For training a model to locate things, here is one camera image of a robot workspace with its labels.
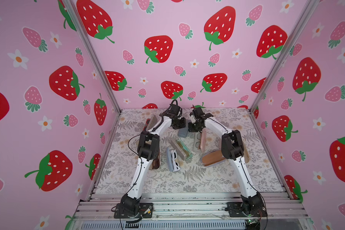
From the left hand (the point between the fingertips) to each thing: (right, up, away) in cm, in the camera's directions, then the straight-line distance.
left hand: (187, 125), depth 106 cm
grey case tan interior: (+15, -21, -15) cm, 30 cm away
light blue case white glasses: (-10, -24, -19) cm, 32 cm away
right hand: (+3, -2, +2) cm, 4 cm away
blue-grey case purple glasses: (-4, -5, -3) cm, 7 cm away
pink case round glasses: (+7, -10, -12) cm, 17 cm away
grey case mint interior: (-3, -17, -20) cm, 26 cm away
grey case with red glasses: (-28, +2, -2) cm, 28 cm away
